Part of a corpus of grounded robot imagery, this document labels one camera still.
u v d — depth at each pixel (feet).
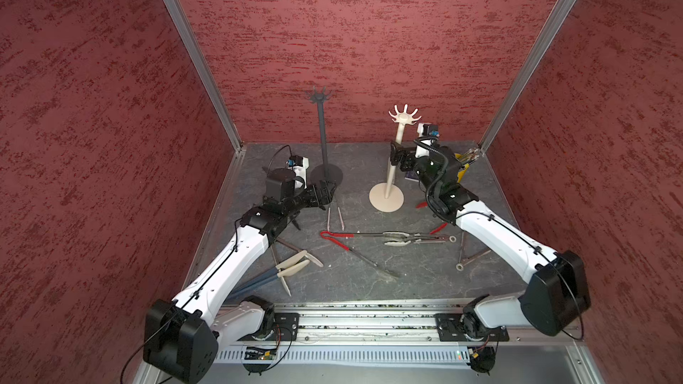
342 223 3.10
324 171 3.47
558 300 1.35
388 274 2.77
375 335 2.42
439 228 2.99
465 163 3.19
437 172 1.83
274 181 1.88
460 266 2.79
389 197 3.36
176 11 2.58
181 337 1.23
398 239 3.04
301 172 2.29
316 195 2.23
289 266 2.67
